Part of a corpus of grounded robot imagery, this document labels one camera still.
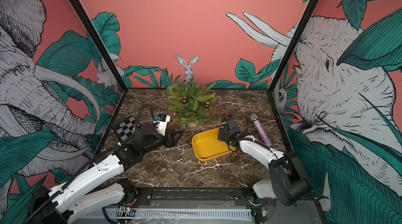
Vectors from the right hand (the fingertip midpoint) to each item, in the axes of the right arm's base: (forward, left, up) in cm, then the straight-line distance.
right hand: (221, 130), depth 90 cm
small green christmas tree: (0, +16, +25) cm, 30 cm away
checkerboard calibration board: (+3, +59, -3) cm, 59 cm away
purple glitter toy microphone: (+12, -22, -4) cm, 26 cm away
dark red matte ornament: (0, +19, +26) cm, 32 cm away
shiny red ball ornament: (0, +8, +24) cm, 25 cm away
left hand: (-8, +21, +14) cm, 27 cm away
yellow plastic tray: (-6, +8, -9) cm, 13 cm away
